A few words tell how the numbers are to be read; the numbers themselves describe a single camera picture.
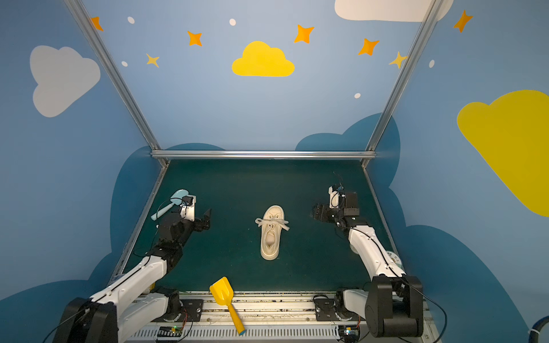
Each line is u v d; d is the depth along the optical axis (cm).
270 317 74
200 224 77
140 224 101
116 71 84
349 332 73
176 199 106
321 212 77
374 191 115
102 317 41
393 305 41
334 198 76
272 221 91
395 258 58
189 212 74
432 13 70
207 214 78
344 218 64
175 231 64
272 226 88
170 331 73
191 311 74
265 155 122
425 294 41
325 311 74
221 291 78
